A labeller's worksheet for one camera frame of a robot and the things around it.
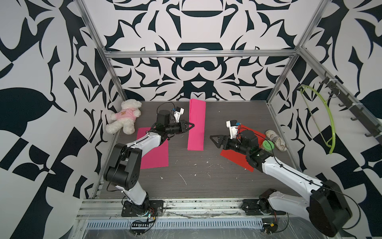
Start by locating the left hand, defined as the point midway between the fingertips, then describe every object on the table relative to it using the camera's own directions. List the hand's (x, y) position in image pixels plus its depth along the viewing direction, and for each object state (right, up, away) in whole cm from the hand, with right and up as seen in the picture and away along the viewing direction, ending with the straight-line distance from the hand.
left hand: (193, 123), depth 85 cm
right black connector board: (+36, -47, -15) cm, 61 cm away
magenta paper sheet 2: (-22, -22, +8) cm, 32 cm away
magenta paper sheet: (+2, -10, +2) cm, 10 cm away
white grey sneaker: (+54, -12, +9) cm, 56 cm away
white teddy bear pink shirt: (-45, +3, +15) cm, 48 cm away
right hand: (+11, -6, -7) cm, 14 cm away
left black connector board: (-26, -49, -17) cm, 58 cm away
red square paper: (+21, -15, -18) cm, 32 cm away
